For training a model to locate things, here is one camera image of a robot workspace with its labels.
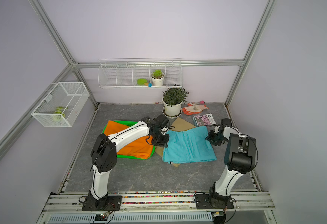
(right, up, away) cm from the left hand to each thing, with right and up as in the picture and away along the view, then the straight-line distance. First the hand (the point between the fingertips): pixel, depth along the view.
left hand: (167, 146), depth 85 cm
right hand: (+28, +3, +13) cm, 31 cm away
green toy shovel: (-17, +44, +15) cm, 49 cm away
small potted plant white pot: (-6, +45, +6) cm, 46 cm away
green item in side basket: (-59, +22, -9) cm, 63 cm away
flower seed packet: (+29, +16, +24) cm, 41 cm away
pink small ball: (+31, +31, +39) cm, 59 cm away
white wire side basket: (-59, +32, +2) cm, 67 cm away
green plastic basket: (-27, +13, +14) cm, 33 cm away
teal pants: (+15, -1, +5) cm, 16 cm away
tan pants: (+10, +12, +24) cm, 29 cm away
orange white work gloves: (+22, +25, +32) cm, 47 cm away
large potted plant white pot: (+4, +31, +14) cm, 34 cm away
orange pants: (-16, -2, 0) cm, 16 cm away
